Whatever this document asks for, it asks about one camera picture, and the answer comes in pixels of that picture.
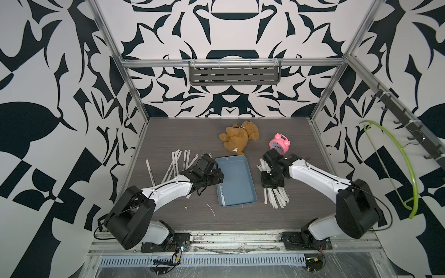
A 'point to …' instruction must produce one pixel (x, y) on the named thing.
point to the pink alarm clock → (280, 143)
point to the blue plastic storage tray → (238, 186)
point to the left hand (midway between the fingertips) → (219, 173)
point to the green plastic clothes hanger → (396, 162)
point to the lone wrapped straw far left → (150, 172)
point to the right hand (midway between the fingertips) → (263, 182)
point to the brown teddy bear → (236, 138)
